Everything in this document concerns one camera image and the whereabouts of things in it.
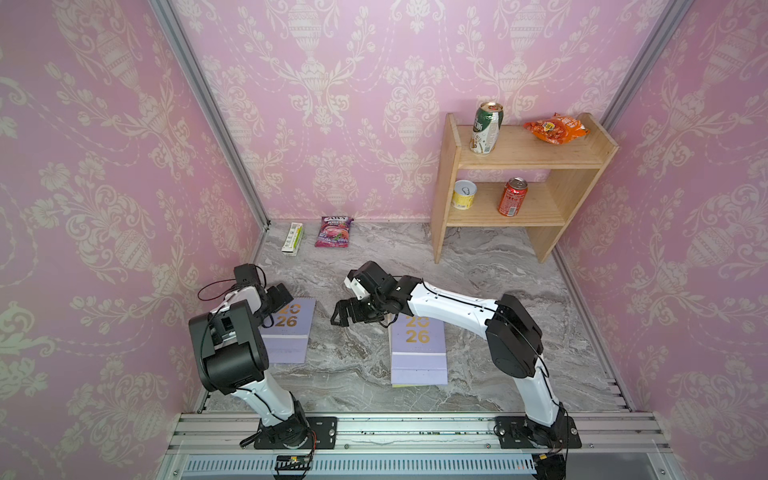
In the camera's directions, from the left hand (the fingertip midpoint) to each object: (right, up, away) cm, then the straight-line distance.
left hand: (277, 304), depth 96 cm
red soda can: (+72, +33, -9) cm, 80 cm away
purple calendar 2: (+6, -9, -6) cm, 12 cm away
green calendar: (+43, -19, -14) cm, 49 cm away
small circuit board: (+13, -35, -23) cm, 43 cm away
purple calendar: (+44, -10, -14) cm, 47 cm away
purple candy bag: (+15, +24, +17) cm, 33 cm away
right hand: (+24, -2, -14) cm, 27 cm away
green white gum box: (+1, +21, +14) cm, 25 cm away
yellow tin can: (+59, +35, -4) cm, 68 cm away
